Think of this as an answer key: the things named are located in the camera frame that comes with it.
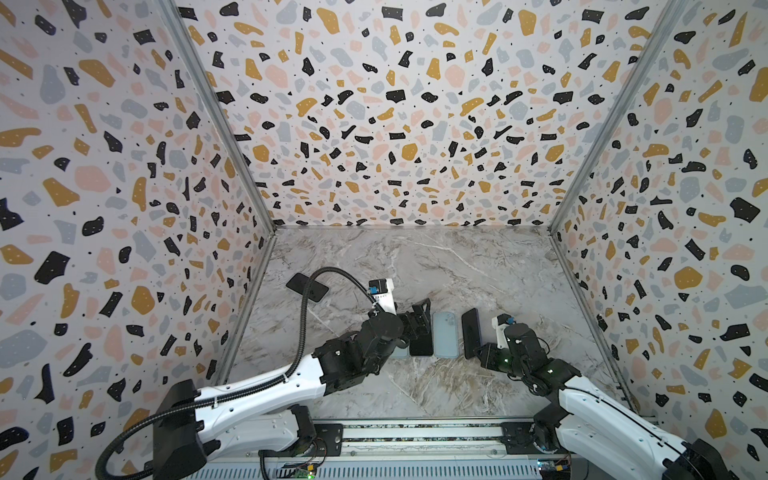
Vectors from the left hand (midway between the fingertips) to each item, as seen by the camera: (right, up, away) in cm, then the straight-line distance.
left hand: (419, 301), depth 69 cm
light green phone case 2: (+9, -14, +23) cm, 29 cm away
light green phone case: (-4, -18, +19) cm, 27 cm away
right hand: (+15, -15, +14) cm, 25 cm away
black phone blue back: (+2, -17, +22) cm, 28 cm away
